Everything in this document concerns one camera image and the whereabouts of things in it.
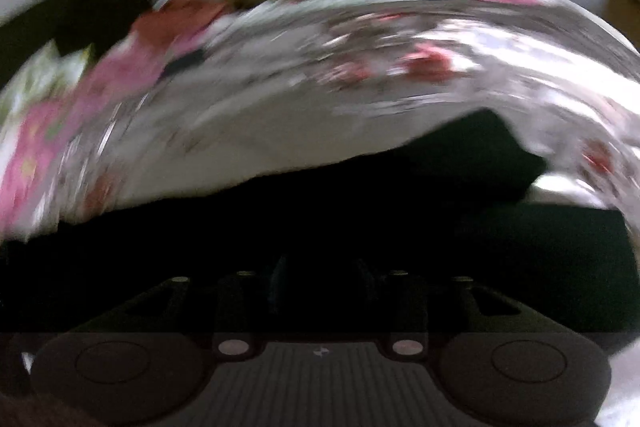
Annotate green white pillow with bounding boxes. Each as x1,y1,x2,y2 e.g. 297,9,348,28
1,40,94,126

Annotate black headboard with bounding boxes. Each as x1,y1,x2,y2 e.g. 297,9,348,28
1,0,153,84

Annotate red-orange garment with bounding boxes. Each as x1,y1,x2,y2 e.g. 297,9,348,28
131,0,231,52

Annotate floral bed cover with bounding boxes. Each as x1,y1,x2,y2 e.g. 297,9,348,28
50,0,639,247

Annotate black pants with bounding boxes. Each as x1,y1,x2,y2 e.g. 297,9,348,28
1,109,639,343

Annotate pink floral blanket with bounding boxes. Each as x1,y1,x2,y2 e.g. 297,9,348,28
1,31,205,237

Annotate wooden side table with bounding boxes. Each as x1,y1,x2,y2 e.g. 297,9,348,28
603,0,640,48

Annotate black flat phone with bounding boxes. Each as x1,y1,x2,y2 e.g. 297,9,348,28
163,49,206,76

